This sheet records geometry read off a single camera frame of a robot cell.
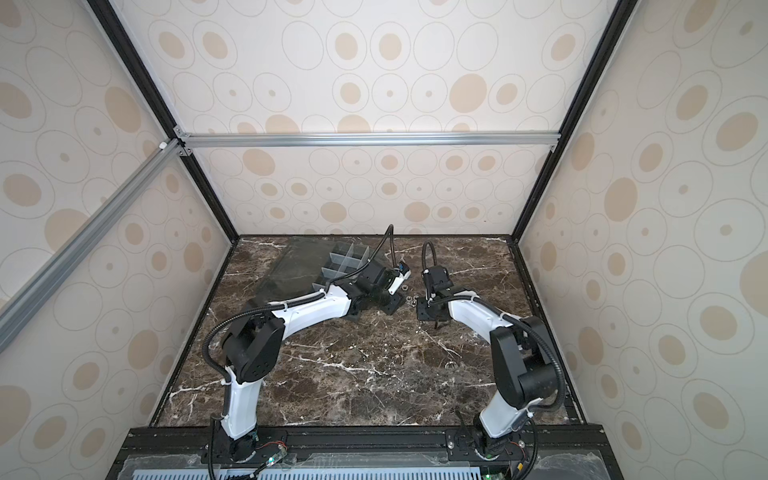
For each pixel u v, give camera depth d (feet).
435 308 2.24
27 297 1.72
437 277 2.44
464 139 5.55
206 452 2.35
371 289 2.36
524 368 1.51
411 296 2.72
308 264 3.66
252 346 1.66
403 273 2.73
